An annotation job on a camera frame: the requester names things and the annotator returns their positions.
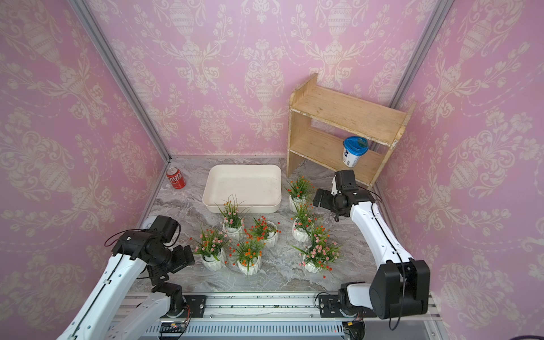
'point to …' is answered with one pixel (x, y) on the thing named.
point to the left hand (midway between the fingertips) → (186, 268)
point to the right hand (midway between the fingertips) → (325, 201)
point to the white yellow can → (148, 222)
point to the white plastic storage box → (259, 185)
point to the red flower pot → (264, 231)
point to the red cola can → (176, 178)
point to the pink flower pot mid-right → (302, 231)
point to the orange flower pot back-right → (299, 190)
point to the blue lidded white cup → (354, 146)
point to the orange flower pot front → (250, 253)
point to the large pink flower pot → (323, 251)
